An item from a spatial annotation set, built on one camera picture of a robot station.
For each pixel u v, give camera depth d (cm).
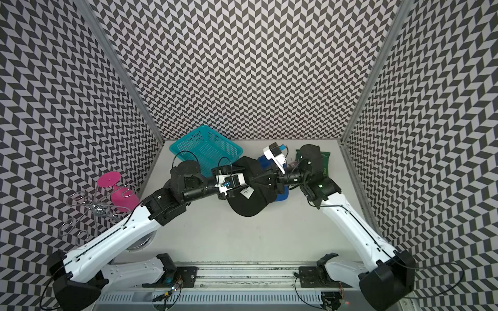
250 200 67
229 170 57
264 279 74
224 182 50
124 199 77
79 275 38
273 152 53
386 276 37
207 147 115
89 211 74
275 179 56
